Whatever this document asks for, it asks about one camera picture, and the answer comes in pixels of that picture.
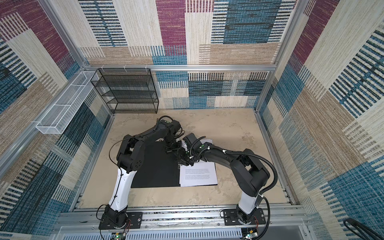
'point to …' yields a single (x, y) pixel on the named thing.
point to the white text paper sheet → (201, 173)
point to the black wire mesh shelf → (127, 90)
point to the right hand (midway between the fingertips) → (176, 162)
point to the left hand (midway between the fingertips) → (181, 154)
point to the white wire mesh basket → (57, 118)
